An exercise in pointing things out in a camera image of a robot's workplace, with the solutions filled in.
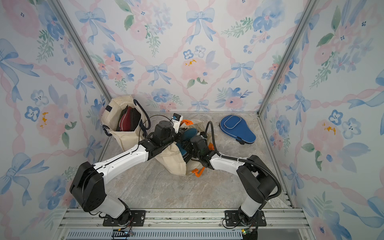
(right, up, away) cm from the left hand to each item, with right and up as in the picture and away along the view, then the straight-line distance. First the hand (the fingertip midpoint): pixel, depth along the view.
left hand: (185, 127), depth 82 cm
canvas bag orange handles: (-7, -18, 0) cm, 20 cm away
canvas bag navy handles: (-48, +11, +14) cm, 51 cm away
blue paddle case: (+35, 0, +25) cm, 43 cm away
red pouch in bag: (-37, +3, +10) cm, 39 cm away
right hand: (-4, -7, +10) cm, 13 cm away
